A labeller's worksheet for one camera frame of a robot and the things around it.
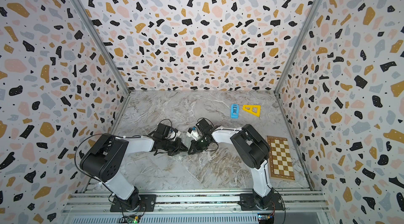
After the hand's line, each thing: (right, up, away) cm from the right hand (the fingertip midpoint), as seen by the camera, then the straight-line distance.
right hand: (189, 154), depth 88 cm
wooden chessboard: (+49, -5, -5) cm, 50 cm away
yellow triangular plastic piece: (+42, +24, +22) cm, 53 cm away
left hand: (0, +2, +2) cm, 3 cm away
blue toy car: (+28, +23, +18) cm, 41 cm away
